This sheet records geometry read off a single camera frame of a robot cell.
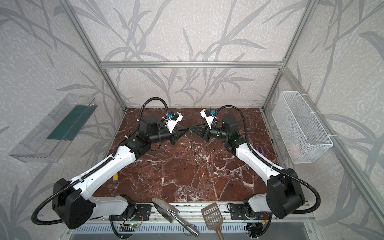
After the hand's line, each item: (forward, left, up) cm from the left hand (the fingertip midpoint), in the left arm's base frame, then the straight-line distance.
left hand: (189, 126), depth 71 cm
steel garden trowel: (-32, +9, -28) cm, 43 cm away
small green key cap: (-1, -1, -4) cm, 4 cm away
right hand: (+2, -2, 0) cm, 3 cm away
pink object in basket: (-8, -52, -7) cm, 53 cm away
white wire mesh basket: (-10, -48, +6) cm, 49 cm away
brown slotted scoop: (-35, -12, -27) cm, 46 cm away
